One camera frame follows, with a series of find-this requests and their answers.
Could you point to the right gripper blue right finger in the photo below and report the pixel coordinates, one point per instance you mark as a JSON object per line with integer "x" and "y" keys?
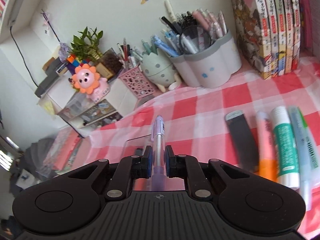
{"x": 170, "y": 162}

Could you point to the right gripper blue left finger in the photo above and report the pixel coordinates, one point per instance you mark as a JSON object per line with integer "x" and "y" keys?
{"x": 146, "y": 163}

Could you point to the black marker pen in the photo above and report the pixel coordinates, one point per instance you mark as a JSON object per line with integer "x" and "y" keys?
{"x": 139, "y": 151}

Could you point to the clear acrylic pen box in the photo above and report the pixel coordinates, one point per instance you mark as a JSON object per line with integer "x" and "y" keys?
{"x": 129, "y": 149}

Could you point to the purple clear mechanical pencil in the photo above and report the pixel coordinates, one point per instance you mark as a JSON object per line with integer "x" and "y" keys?
{"x": 158, "y": 155}

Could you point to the pink orange highlighter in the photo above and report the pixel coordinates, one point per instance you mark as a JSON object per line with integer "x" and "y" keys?
{"x": 267, "y": 156}

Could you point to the green white glue stick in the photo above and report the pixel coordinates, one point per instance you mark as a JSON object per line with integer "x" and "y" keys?
{"x": 287, "y": 156}

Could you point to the light blue marker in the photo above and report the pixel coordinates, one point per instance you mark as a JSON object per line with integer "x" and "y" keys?
{"x": 303, "y": 155}

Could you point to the green highlighter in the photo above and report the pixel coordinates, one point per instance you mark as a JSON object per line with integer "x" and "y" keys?
{"x": 313, "y": 150}

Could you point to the red white checkered cloth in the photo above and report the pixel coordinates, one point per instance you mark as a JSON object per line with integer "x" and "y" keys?
{"x": 195, "y": 117}

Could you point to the pink perforated pen holder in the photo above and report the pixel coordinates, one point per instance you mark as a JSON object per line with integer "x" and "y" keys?
{"x": 136, "y": 81}

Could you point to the white mini drawer unit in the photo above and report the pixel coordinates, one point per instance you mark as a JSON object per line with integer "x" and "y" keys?
{"x": 65, "y": 107}

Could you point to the pink box at desk edge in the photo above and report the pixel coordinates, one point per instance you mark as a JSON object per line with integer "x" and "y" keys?
{"x": 60, "y": 152}

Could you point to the green egg pen holder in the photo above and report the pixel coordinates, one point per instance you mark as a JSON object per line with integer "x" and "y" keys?
{"x": 160, "y": 71}

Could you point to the grey white flower pen holder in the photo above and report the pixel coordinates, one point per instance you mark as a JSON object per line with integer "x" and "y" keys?
{"x": 212, "y": 67}

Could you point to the pink lion toy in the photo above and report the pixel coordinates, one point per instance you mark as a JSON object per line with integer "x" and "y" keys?
{"x": 88, "y": 81}

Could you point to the black magnifying glass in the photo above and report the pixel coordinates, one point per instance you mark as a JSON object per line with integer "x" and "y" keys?
{"x": 194, "y": 39}

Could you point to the colourful rubik cube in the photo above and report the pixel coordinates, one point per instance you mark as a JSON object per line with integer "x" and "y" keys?
{"x": 75, "y": 61}

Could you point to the bamboo plant in pot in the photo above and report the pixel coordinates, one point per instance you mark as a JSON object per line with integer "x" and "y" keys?
{"x": 86, "y": 46}

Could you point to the black box on drawers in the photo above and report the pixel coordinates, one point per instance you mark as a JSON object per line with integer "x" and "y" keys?
{"x": 54, "y": 69}

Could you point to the red striped spine book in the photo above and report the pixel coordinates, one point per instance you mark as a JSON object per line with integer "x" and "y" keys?
{"x": 289, "y": 35}

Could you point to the pink spine book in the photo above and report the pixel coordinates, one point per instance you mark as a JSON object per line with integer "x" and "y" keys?
{"x": 253, "y": 34}

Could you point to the blue spine book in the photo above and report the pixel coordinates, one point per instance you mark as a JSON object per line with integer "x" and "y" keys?
{"x": 273, "y": 26}

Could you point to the cream spine book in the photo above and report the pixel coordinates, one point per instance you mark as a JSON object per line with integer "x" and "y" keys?
{"x": 281, "y": 36}

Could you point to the pink abacus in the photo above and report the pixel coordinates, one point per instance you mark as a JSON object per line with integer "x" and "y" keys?
{"x": 306, "y": 24}

